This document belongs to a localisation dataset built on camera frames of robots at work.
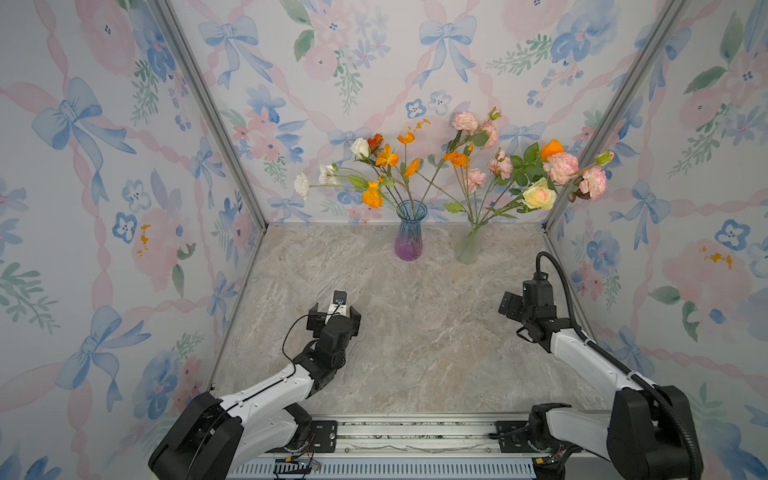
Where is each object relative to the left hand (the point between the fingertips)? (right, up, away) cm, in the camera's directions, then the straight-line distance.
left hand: (335, 304), depth 85 cm
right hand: (+54, 0, +5) cm, 55 cm away
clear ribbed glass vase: (+44, +19, +22) cm, 53 cm away
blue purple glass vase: (+22, +19, +19) cm, 35 cm away
